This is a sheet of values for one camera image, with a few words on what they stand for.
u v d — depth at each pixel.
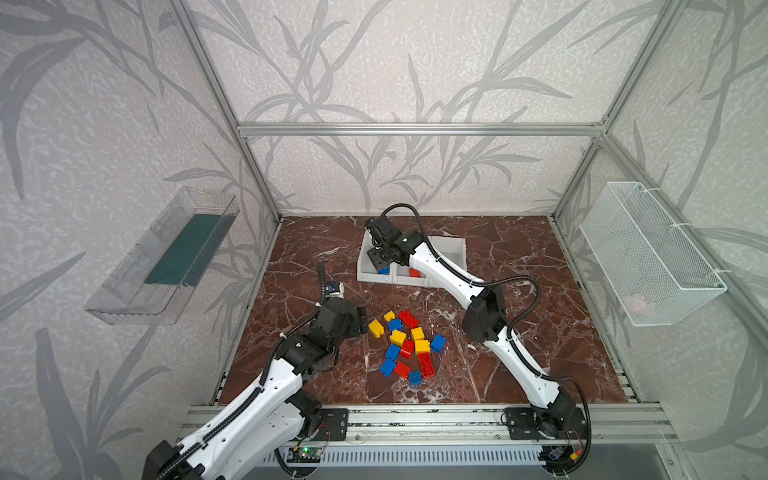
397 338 0.87
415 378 0.80
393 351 0.85
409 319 0.91
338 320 0.59
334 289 0.70
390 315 0.93
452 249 1.11
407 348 0.85
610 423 0.75
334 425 0.74
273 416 0.59
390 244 0.73
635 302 0.73
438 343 0.85
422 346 0.85
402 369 0.83
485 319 0.63
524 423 0.74
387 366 0.83
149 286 0.63
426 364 0.83
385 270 0.99
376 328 0.88
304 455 0.71
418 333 0.86
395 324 0.91
